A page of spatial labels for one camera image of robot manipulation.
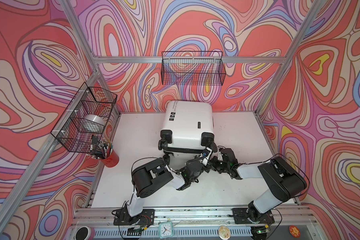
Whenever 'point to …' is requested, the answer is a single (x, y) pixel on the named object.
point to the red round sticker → (294, 231)
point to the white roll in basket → (92, 123)
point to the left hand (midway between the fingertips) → (214, 154)
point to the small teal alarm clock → (165, 230)
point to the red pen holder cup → (111, 161)
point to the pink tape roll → (85, 233)
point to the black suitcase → (188, 130)
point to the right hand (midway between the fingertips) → (205, 165)
